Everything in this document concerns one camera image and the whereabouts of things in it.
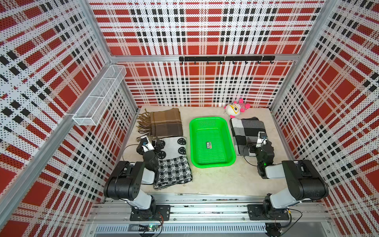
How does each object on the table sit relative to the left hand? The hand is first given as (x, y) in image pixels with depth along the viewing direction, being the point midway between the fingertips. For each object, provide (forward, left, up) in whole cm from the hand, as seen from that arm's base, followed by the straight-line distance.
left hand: (152, 138), depth 89 cm
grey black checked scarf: (+13, -63, -11) cm, 65 cm away
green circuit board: (-44, -6, -10) cm, 46 cm away
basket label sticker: (+2, -36, -12) cm, 38 cm away
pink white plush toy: (+29, -55, -6) cm, 63 cm away
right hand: (+2, -66, -3) cm, 66 cm away
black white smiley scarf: (-15, -14, -9) cm, 23 cm away
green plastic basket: (+16, -41, -13) cm, 46 cm away
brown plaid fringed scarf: (+18, 0, -10) cm, 21 cm away
